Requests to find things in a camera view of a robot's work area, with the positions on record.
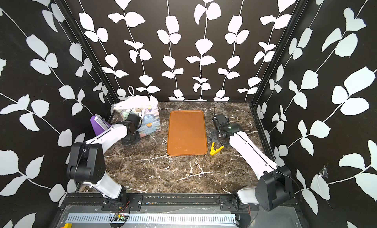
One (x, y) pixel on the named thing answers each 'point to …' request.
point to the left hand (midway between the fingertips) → (135, 139)
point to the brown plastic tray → (187, 134)
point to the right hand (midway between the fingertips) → (216, 136)
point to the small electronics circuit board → (118, 217)
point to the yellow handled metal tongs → (213, 152)
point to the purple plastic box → (99, 125)
